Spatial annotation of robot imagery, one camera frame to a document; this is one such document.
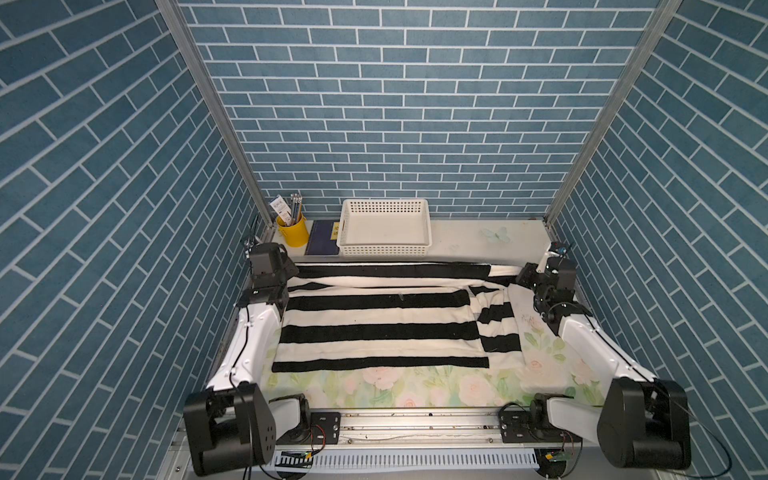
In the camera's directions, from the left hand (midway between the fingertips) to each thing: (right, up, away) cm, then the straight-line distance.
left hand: (286, 255), depth 83 cm
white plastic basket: (+26, +10, +34) cm, 44 cm away
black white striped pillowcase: (+31, -20, +10) cm, 38 cm away
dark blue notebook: (+1, +5, +29) cm, 29 cm away
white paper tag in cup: (-10, +16, +22) cm, 29 cm away
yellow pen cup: (-6, +6, +24) cm, 26 cm away
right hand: (+71, -2, +4) cm, 71 cm away
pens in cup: (-5, +16, +22) cm, 28 cm away
